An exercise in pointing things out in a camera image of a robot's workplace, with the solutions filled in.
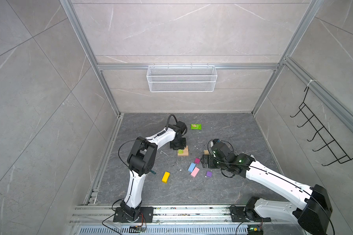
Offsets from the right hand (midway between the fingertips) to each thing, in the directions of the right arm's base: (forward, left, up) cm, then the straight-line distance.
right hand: (207, 159), depth 80 cm
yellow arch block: (-6, +24, -10) cm, 26 cm away
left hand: (+15, +13, -9) cm, 22 cm away
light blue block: (+1, +8, -12) cm, 14 cm away
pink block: (-3, +6, -12) cm, 14 cm away
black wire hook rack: (+3, -52, +19) cm, 56 cm away
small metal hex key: (+12, +28, -13) cm, 33 cm away
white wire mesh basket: (+53, +14, +17) cm, 58 cm away
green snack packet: (+33, +2, -12) cm, 35 cm away
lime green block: (+10, +15, -10) cm, 20 cm away
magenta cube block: (+5, +4, -12) cm, 13 cm away
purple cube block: (-4, -2, -13) cm, 14 cm away
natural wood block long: (+10, +11, -11) cm, 19 cm away
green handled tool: (-2, +31, -12) cm, 34 cm away
